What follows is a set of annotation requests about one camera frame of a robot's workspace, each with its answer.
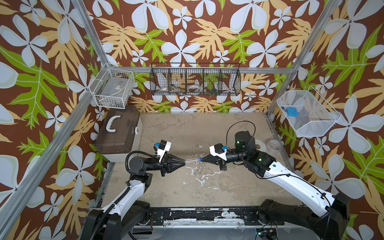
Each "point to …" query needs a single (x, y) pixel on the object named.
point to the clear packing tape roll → (273, 145)
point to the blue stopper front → (199, 159)
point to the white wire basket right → (309, 113)
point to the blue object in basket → (292, 111)
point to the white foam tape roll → (263, 147)
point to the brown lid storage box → (119, 131)
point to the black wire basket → (195, 78)
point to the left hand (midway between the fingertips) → (185, 164)
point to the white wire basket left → (112, 87)
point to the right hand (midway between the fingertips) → (201, 159)
